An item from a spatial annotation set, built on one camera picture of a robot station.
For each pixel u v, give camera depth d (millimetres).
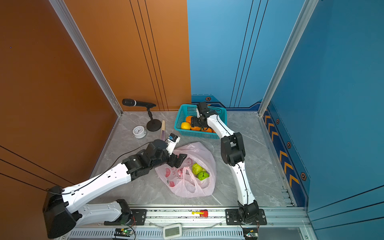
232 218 726
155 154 561
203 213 738
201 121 791
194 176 768
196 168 845
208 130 736
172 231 681
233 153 624
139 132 1029
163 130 1083
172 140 645
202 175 822
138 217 740
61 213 382
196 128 1025
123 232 709
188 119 1087
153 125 1113
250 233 706
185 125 1025
